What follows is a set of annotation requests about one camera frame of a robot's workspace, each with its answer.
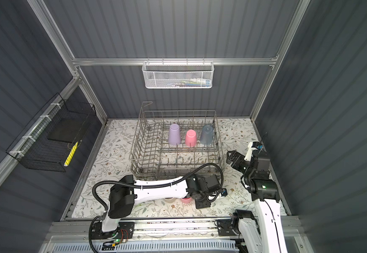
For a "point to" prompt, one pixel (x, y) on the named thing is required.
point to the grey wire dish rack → (152, 157)
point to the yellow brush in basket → (66, 164)
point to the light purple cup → (174, 135)
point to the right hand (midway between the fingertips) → (237, 157)
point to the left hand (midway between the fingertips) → (207, 200)
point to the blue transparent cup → (206, 134)
